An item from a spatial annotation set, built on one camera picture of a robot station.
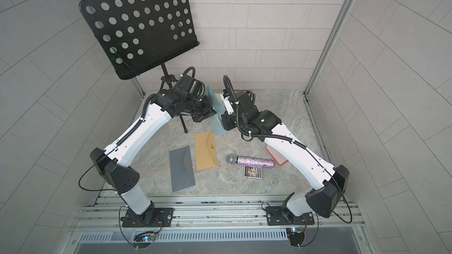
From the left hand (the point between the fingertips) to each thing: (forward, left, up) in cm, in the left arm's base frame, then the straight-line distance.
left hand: (222, 110), depth 73 cm
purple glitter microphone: (-13, -20, -24) cm, 34 cm away
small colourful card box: (-16, -14, -26) cm, 34 cm away
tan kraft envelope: (-6, +9, -26) cm, 28 cm away
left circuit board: (-42, +29, -26) cm, 58 cm away
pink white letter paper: (-10, -28, -26) cm, 39 cm away
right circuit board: (-41, -30, -27) cm, 57 cm away
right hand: (-3, 0, 0) cm, 3 cm away
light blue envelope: (-4, +2, -2) cm, 5 cm away
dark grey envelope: (-17, +19, -26) cm, 37 cm away
